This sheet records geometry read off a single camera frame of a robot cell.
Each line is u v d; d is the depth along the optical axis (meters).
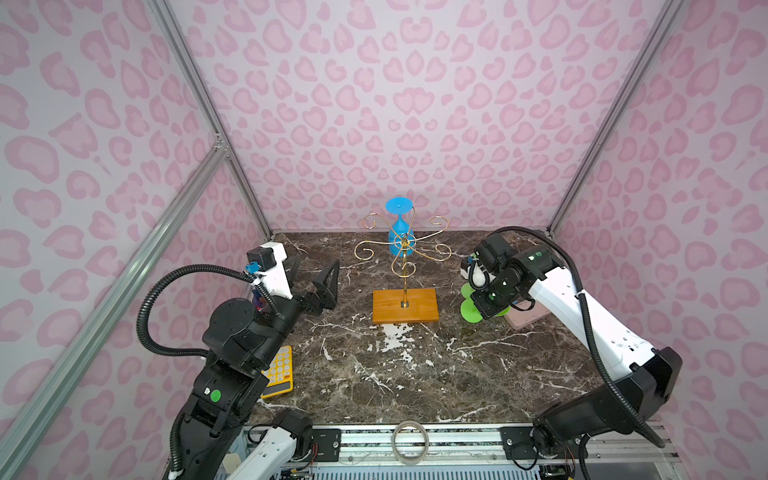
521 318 0.91
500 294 0.63
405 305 0.97
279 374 0.84
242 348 0.40
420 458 0.71
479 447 0.74
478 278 0.69
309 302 0.48
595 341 0.42
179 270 0.35
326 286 0.49
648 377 0.40
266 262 0.44
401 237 0.80
